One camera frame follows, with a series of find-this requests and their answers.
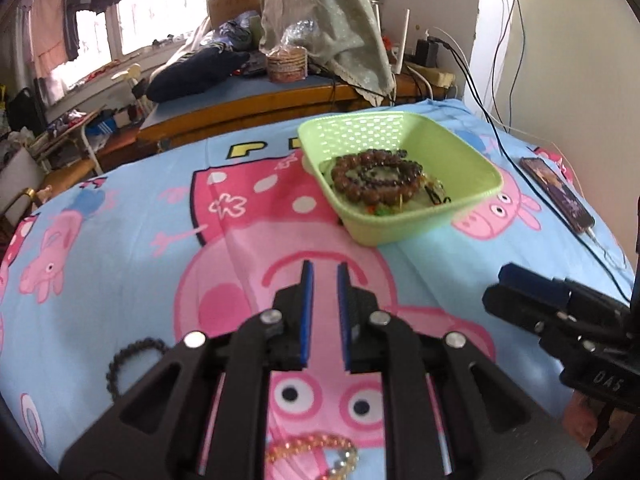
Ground small black bead bracelet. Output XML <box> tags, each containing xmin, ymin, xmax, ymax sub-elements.
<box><xmin>105</xmin><ymin>337</ymin><xmax>172</xmax><ymax>402</ymax></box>

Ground golden bead bracelet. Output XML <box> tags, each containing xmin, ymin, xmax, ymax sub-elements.
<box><xmin>263</xmin><ymin>433</ymin><xmax>359</xmax><ymax>480</ymax></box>

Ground brown wooden bead bracelet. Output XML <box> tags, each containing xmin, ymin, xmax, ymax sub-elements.
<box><xmin>328</xmin><ymin>148</ymin><xmax>426</xmax><ymax>207</ymax></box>

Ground smartphone with lit screen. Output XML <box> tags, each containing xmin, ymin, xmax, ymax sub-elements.
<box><xmin>518</xmin><ymin>157</ymin><xmax>594</xmax><ymax>234</ymax></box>

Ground green plastic basket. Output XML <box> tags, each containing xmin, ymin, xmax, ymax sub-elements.
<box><xmin>298</xmin><ymin>110</ymin><xmax>503</xmax><ymax>246</ymax></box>

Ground Peppa Pig blue bedsheet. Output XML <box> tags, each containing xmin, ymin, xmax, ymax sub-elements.
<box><xmin>1</xmin><ymin>100</ymin><xmax>634</xmax><ymax>479</ymax></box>

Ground white wifi router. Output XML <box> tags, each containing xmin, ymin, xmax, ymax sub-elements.
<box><xmin>392</xmin><ymin>8</ymin><xmax>411</xmax><ymax>75</ymax></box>

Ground wooden desk blue top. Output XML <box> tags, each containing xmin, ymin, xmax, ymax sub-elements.
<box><xmin>136</xmin><ymin>71</ymin><xmax>452</xmax><ymax>143</ymax></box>

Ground green dotted cloth cover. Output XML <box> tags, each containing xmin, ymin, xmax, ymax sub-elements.
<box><xmin>259</xmin><ymin>0</ymin><xmax>396</xmax><ymax>106</ymax></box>

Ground dark navy clothing pile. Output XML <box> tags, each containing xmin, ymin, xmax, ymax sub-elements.
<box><xmin>145</xmin><ymin>46</ymin><xmax>250</xmax><ymax>103</ymax></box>

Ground pink hanging garment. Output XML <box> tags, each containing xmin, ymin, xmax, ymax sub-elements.
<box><xmin>30</xmin><ymin>0</ymin><xmax>68</xmax><ymax>78</ymax></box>

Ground black charging cable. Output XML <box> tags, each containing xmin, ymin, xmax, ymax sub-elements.
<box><xmin>428</xmin><ymin>34</ymin><xmax>634</xmax><ymax>306</ymax></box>

